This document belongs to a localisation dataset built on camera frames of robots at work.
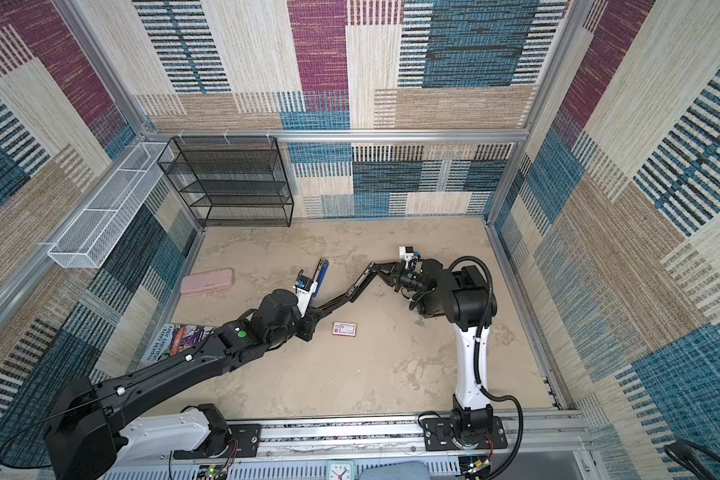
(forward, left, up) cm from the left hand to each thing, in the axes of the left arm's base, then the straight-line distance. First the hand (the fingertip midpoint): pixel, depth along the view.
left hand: (319, 307), depth 80 cm
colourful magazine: (-2, +44, -14) cm, 46 cm away
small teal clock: (-34, -6, -13) cm, 37 cm away
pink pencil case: (+19, +41, -15) cm, 48 cm away
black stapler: (+12, -11, -7) cm, 18 cm away
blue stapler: (+21, +3, -14) cm, 25 cm away
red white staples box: (0, -7, -15) cm, 16 cm away
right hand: (+17, -15, -6) cm, 24 cm away
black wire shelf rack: (+52, +36, +1) cm, 63 cm away
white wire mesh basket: (+10, +52, +18) cm, 56 cm away
